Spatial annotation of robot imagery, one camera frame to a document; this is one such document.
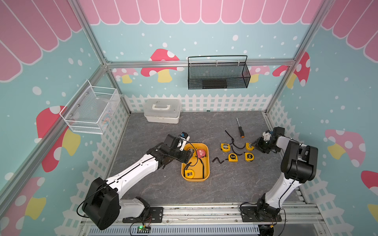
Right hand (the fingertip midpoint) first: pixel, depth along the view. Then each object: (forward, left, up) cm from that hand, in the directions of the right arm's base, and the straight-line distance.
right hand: (254, 144), depth 99 cm
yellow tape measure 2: (-3, +20, +1) cm, 20 cm away
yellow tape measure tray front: (-2, +4, +1) cm, 5 cm away
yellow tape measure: (-9, +6, 0) cm, 11 cm away
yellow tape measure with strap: (-10, +17, +1) cm, 20 cm away
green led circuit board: (-46, +68, -4) cm, 82 cm away
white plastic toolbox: (+23, +64, +11) cm, 69 cm away
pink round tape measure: (-7, +37, +1) cm, 37 cm away
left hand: (-13, +45, +11) cm, 48 cm away
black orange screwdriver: (+13, +6, -1) cm, 15 cm away
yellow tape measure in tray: (-20, +44, +2) cm, 49 cm away
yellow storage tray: (-17, +39, -1) cm, 43 cm away
